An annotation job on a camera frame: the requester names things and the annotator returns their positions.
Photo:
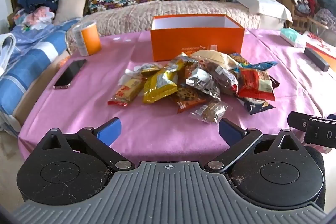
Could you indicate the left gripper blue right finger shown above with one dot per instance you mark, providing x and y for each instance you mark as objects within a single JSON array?
[{"x": 240, "y": 141}]

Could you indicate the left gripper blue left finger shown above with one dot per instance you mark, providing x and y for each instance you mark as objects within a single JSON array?
[{"x": 99, "y": 140}]

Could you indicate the blue butter cookie packet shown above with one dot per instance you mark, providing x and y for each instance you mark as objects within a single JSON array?
[{"x": 254, "y": 106}]

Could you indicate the clear brown cake packet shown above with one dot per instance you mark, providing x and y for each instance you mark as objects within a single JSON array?
[{"x": 212, "y": 112}]

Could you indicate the red snack packet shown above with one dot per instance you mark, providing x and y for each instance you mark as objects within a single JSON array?
[{"x": 255, "y": 84}]

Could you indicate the brown sausage snack bag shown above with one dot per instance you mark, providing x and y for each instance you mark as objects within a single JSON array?
[{"x": 227, "y": 82}]

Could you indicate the red yellow cracker packet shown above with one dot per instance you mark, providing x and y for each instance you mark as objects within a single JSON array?
[{"x": 127, "y": 92}]

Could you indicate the chocolate chip cookie packet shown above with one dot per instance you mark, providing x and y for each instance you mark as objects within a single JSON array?
[{"x": 187, "y": 97}]

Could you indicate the silver foil snack packet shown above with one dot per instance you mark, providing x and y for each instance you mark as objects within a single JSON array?
[{"x": 204, "y": 82}]

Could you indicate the small yellow silver packet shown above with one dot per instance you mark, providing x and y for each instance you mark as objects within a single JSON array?
[{"x": 147, "y": 70}]

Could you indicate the yellow snack packet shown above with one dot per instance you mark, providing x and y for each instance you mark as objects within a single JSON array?
[{"x": 163, "y": 83}]

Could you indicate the beige paper snack bag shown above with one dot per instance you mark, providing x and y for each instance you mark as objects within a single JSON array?
[{"x": 216, "y": 57}]

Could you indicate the pink tablecloth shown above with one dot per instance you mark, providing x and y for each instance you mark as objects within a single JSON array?
[{"x": 157, "y": 131}]

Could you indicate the black smartphone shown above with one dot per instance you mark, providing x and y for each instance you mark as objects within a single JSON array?
[{"x": 65, "y": 80}]

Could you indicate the long black box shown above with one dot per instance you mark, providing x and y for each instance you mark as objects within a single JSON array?
[{"x": 317, "y": 59}]

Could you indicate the red white gift box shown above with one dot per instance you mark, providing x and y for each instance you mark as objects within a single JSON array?
[{"x": 326, "y": 51}]

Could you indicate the teal tissue pack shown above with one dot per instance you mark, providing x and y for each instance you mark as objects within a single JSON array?
[{"x": 293, "y": 37}]

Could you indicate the orange cylindrical canister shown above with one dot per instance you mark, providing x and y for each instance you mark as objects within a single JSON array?
[{"x": 87, "y": 38}]

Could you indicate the blue striped bedding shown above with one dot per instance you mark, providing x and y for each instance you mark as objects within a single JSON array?
[{"x": 32, "y": 65}]

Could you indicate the orange shoe box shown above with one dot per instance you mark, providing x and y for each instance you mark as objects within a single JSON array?
[{"x": 189, "y": 33}]

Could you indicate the pink quilted sofa cover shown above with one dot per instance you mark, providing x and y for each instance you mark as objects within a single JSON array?
[{"x": 139, "y": 17}]

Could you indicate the white box side table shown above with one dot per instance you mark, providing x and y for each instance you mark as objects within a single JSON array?
[{"x": 273, "y": 14}]

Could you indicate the wicker chair with clothes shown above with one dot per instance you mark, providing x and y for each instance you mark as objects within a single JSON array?
[{"x": 302, "y": 12}]

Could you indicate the beige plain pillow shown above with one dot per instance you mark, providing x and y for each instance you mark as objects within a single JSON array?
[{"x": 69, "y": 9}]

